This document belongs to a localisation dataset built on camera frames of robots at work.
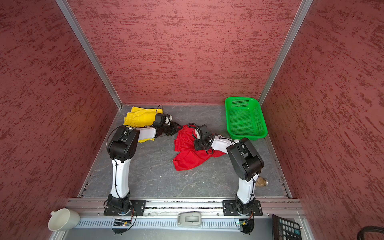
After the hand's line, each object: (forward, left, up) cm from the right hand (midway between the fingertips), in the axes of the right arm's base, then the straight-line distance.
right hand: (195, 148), depth 96 cm
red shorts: (-8, +6, +4) cm, 11 cm away
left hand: (+14, +9, +2) cm, 17 cm away
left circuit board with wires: (-39, +39, -3) cm, 55 cm away
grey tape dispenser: (-39, +3, +2) cm, 39 cm away
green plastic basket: (+25, -39, -1) cm, 46 cm away
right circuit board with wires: (-42, -25, -3) cm, 49 cm away
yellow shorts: (+24, +40, +5) cm, 47 cm away
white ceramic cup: (-37, +62, +6) cm, 73 cm away
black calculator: (-44, -40, +1) cm, 60 cm away
